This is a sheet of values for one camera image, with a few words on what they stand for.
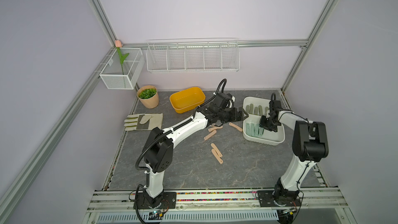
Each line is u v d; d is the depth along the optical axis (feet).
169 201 2.41
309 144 1.70
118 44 2.93
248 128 3.25
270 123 2.79
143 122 3.35
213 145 3.00
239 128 3.23
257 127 3.24
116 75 2.53
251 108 3.65
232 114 2.37
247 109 3.59
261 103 3.65
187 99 3.81
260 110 3.56
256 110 3.58
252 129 3.24
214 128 3.25
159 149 1.56
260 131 3.16
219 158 2.84
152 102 3.45
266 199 2.42
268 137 3.01
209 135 3.15
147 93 3.39
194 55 3.17
